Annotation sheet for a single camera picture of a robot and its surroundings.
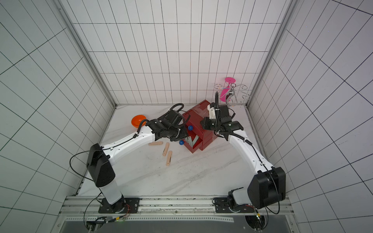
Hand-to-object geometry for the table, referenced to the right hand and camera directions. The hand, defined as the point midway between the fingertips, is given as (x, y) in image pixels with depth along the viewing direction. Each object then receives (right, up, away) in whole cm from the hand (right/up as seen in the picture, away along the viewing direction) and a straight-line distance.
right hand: (202, 122), depth 83 cm
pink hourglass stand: (+19, +22, +24) cm, 38 cm away
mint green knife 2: (-7, -12, +4) cm, 15 cm away
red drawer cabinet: (-1, -10, +5) cm, 11 cm away
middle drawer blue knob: (-12, -12, +1) cm, 17 cm away
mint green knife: (-3, -10, +6) cm, 12 cm away
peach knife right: (-20, -23, +7) cm, 31 cm away
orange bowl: (-47, +1, +22) cm, 52 cm away
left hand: (-9, -9, -4) cm, 13 cm away
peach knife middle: (-23, -18, +11) cm, 31 cm away
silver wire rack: (+25, +19, +6) cm, 32 cm away
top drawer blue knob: (-7, -3, -2) cm, 8 cm away
